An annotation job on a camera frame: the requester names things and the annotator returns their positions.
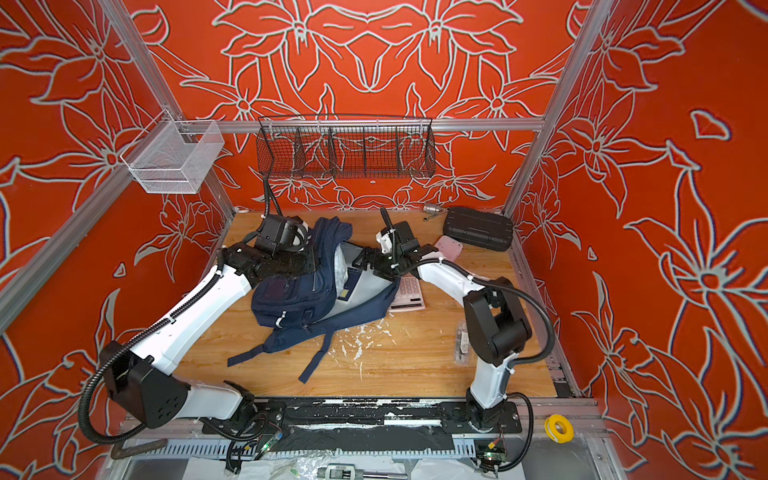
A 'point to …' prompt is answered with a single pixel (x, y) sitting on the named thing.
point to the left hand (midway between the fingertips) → (320, 256)
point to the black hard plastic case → (478, 229)
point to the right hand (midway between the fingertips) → (358, 265)
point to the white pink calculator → (409, 296)
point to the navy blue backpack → (342, 287)
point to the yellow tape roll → (559, 428)
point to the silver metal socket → (433, 208)
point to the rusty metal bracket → (118, 451)
